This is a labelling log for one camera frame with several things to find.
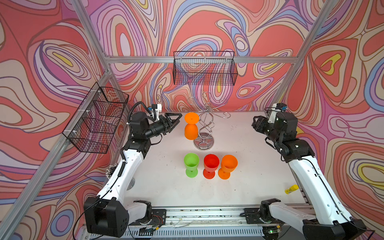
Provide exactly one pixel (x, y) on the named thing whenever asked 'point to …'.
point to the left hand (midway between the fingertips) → (181, 119)
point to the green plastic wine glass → (191, 161)
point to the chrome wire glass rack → (205, 141)
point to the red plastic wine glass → (211, 162)
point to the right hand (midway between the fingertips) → (258, 122)
